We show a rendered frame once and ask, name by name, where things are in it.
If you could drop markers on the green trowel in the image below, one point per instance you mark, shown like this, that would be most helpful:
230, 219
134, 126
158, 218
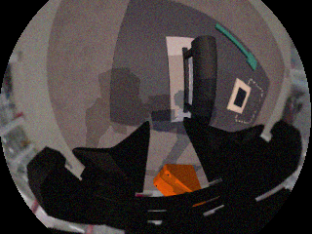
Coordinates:
250, 58

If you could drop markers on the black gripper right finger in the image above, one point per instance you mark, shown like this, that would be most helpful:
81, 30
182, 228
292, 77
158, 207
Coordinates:
216, 148

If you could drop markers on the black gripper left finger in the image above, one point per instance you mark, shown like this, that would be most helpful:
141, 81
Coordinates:
127, 158

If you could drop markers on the dark grey rectangular mat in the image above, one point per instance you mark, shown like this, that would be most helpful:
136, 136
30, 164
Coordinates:
139, 88

